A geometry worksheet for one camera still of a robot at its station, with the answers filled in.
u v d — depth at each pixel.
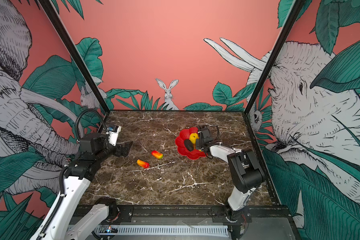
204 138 0.75
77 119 0.87
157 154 0.93
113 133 0.62
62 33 0.77
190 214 0.75
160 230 0.70
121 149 0.64
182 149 0.99
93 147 0.54
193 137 0.98
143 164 0.90
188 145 0.98
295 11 0.70
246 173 0.48
